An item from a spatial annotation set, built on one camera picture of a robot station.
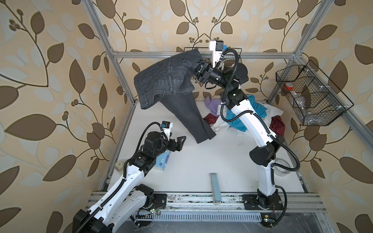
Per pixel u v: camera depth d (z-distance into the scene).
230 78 0.45
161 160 0.83
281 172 0.83
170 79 0.46
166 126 0.65
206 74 0.50
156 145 0.59
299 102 0.73
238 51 0.89
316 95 0.72
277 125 0.99
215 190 0.77
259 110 0.99
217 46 0.48
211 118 1.08
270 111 1.00
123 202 0.55
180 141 0.68
